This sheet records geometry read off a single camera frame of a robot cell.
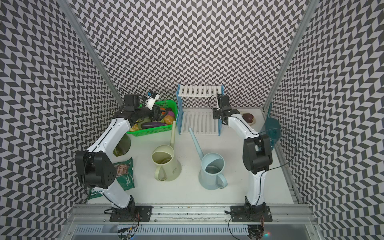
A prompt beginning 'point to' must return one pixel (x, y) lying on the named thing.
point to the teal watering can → (273, 129)
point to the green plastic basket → (170, 104)
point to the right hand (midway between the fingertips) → (218, 112)
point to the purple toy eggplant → (149, 125)
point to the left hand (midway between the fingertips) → (162, 110)
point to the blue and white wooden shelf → (195, 105)
